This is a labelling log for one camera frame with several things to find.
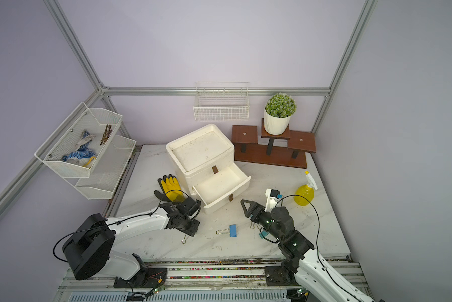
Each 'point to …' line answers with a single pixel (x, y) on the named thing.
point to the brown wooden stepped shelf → (289, 150)
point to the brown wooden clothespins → (106, 134)
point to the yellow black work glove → (171, 188)
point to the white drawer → (220, 188)
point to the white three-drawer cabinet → (199, 154)
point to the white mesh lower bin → (107, 172)
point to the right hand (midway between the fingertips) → (245, 205)
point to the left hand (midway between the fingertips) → (191, 229)
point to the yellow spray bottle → (306, 190)
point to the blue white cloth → (82, 154)
